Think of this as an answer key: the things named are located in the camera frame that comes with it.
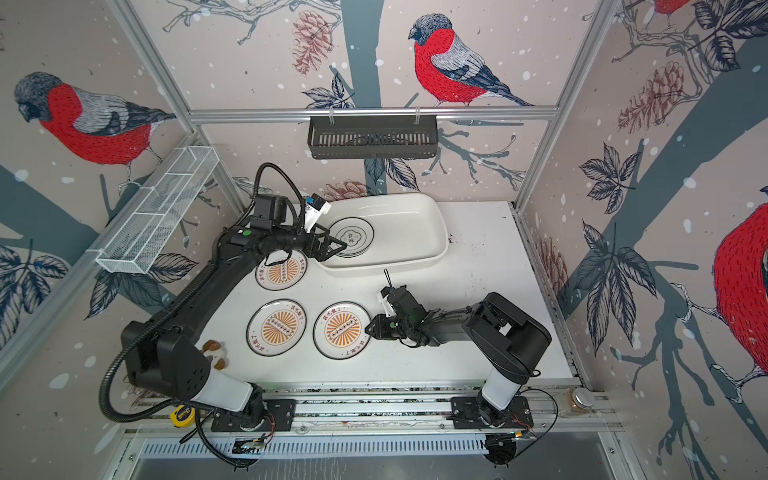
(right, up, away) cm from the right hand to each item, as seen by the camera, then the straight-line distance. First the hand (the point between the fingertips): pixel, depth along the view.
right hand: (366, 334), depth 86 cm
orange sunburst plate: (-30, +15, +14) cm, 37 cm away
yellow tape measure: (-44, -16, -15) cm, 49 cm away
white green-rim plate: (-6, +30, +24) cm, 39 cm away
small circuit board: (-27, -22, -15) cm, 38 cm away
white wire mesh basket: (-55, +36, -9) cm, 67 cm away
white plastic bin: (+5, +31, +32) cm, 44 cm away
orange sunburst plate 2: (-28, +1, +2) cm, 28 cm away
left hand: (-8, +29, -9) cm, 32 cm away
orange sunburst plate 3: (-8, +1, +1) cm, 8 cm away
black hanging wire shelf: (0, +65, +20) cm, 68 cm away
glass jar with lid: (+51, -8, -21) cm, 55 cm away
